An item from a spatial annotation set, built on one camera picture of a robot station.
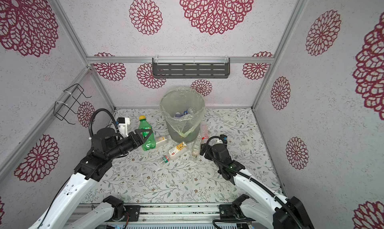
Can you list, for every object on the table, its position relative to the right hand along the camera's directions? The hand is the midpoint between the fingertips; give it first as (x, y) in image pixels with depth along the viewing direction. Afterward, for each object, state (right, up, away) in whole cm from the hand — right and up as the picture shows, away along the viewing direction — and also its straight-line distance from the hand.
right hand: (206, 145), depth 83 cm
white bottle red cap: (+1, +8, +18) cm, 19 cm away
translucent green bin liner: (-13, +22, +17) cm, 31 cm away
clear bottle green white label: (-5, -3, +9) cm, 11 cm away
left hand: (-28, +7, -15) cm, 32 cm away
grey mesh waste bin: (-20, +5, +10) cm, 23 cm away
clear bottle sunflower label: (-17, -4, +7) cm, 19 cm away
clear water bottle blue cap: (-18, +18, +20) cm, 33 cm away
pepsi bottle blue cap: (-9, +21, +17) cm, 29 cm away
